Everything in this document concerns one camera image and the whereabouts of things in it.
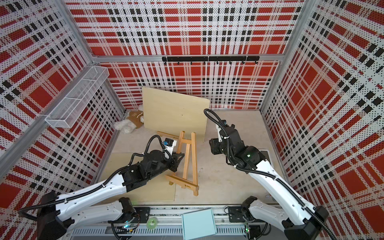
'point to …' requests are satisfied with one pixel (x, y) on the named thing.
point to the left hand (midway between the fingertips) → (184, 153)
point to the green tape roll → (148, 224)
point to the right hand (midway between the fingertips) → (216, 141)
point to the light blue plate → (198, 224)
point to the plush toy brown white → (134, 120)
